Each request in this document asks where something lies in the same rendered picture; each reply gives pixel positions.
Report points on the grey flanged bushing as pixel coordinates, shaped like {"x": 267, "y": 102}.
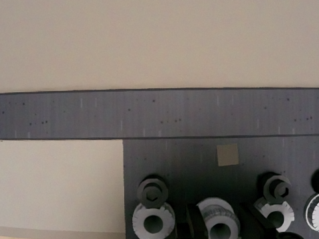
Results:
{"x": 221, "y": 223}

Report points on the long black flat bar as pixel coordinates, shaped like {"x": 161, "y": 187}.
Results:
{"x": 159, "y": 113}

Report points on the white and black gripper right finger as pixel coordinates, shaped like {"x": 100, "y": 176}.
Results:
{"x": 254, "y": 225}

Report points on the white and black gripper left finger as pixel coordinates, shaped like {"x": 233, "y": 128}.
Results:
{"x": 194, "y": 227}

